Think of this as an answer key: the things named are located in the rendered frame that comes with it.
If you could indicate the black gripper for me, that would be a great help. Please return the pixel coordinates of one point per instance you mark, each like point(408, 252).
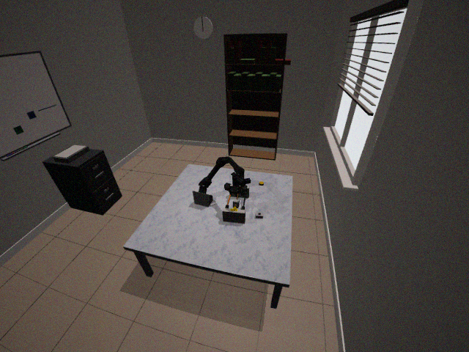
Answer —
point(228, 188)

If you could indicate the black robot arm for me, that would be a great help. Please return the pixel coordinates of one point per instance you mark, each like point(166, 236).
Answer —
point(237, 176)

